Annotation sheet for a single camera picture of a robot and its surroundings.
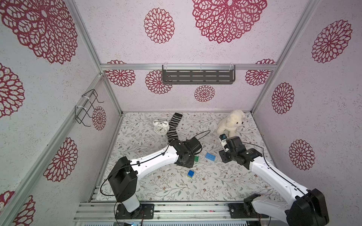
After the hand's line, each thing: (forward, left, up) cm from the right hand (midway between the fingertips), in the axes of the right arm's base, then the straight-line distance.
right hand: (223, 150), depth 84 cm
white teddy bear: (+17, -6, +3) cm, 19 cm away
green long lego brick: (-1, +15, -10) cm, 18 cm away
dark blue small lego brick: (-11, +19, -7) cm, 24 cm away
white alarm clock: (+19, +40, -2) cm, 45 cm away
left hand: (-9, +22, -1) cm, 24 cm away
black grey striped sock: (+20, +33, -10) cm, 40 cm away
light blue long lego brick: (+1, +6, -10) cm, 12 cm away
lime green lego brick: (-13, +20, -10) cm, 25 cm away
